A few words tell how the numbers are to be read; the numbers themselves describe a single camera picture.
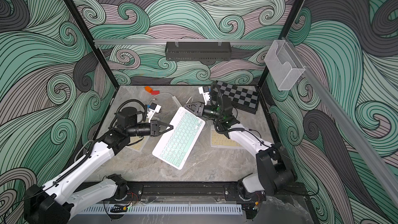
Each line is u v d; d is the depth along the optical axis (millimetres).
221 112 590
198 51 951
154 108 661
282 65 794
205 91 684
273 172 421
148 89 1180
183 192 746
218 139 904
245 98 1074
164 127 671
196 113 661
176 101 1069
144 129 611
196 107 684
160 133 643
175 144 658
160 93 1143
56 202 384
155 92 1155
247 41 947
